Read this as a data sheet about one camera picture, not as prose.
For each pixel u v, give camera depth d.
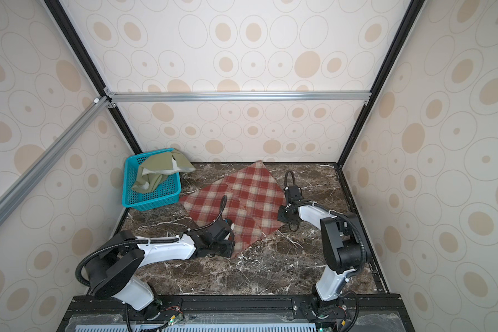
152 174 1.01
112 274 0.43
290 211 0.71
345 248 0.48
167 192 1.06
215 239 0.69
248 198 1.04
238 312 0.74
